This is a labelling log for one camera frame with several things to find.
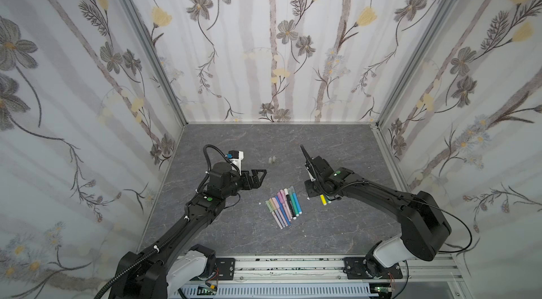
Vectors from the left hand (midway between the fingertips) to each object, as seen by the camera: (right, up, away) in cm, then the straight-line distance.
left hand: (255, 167), depth 80 cm
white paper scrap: (+1, -17, +11) cm, 20 cm away
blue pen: (+11, -20, +8) cm, 24 cm away
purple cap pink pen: (+10, -15, +11) cm, 22 cm away
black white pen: (+14, -17, +10) cm, 24 cm away
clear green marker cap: (+7, +1, +25) cm, 26 cm away
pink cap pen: (+8, -17, +11) cm, 22 cm away
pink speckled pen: (+12, -17, +11) cm, 23 cm away
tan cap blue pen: (+8, -19, +8) cm, 23 cm away
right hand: (+20, -7, +7) cm, 23 cm away
